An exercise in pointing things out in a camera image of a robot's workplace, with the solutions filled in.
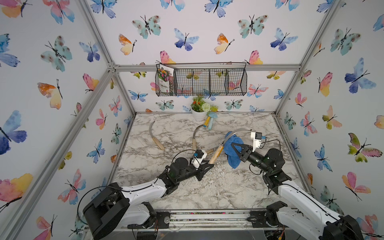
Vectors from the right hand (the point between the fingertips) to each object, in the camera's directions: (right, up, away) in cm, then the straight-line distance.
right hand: (233, 144), depth 72 cm
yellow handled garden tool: (-10, +12, +43) cm, 45 cm away
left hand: (-10, -10, +4) cm, 14 cm away
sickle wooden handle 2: (-6, -2, +1) cm, 6 cm away
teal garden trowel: (-5, +18, +46) cm, 49 cm away
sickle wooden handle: (-46, 0, +32) cm, 57 cm away
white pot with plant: (-16, +21, +39) cm, 47 cm away
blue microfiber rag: (0, -7, -1) cm, 7 cm away
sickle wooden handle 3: (-19, -3, +30) cm, 36 cm away
